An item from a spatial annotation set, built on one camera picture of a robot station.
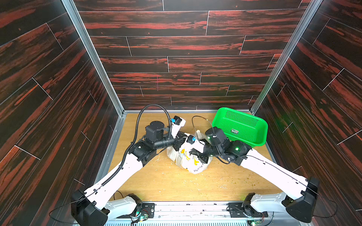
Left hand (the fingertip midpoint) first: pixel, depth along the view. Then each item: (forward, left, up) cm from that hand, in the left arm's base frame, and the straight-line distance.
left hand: (190, 136), depth 67 cm
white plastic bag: (-7, +2, -12) cm, 14 cm away
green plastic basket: (+33, -40, -31) cm, 60 cm away
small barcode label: (+28, -37, -31) cm, 56 cm away
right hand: (-1, -2, -9) cm, 9 cm away
